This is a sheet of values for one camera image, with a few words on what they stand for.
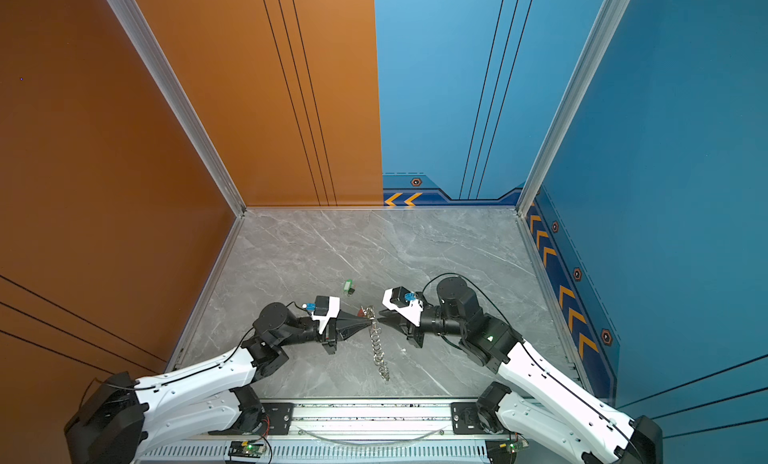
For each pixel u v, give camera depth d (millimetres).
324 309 560
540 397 451
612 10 714
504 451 698
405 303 544
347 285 991
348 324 622
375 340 644
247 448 709
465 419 724
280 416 739
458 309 518
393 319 640
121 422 406
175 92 855
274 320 575
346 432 726
